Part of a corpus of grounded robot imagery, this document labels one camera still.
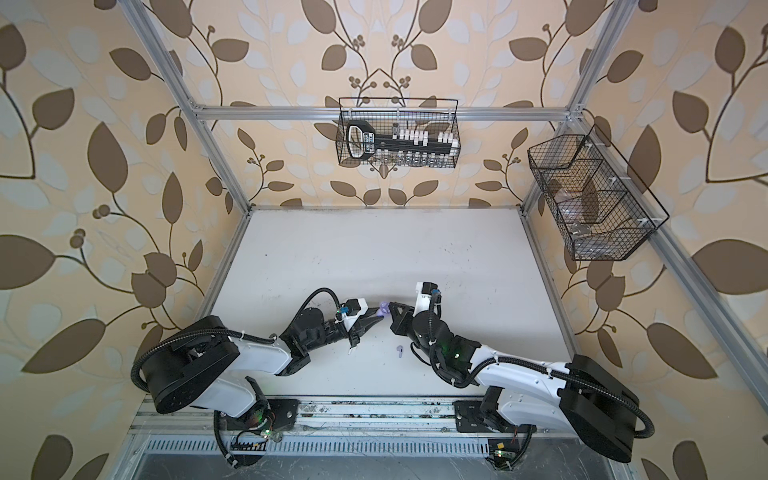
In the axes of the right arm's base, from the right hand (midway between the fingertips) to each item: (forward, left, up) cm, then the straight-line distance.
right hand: (389, 309), depth 78 cm
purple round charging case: (0, +2, 0) cm, 2 cm away
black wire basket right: (+16, -54, +20) cm, 60 cm away
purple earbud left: (-5, -3, -14) cm, 15 cm away
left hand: (-1, +2, 0) cm, 2 cm away
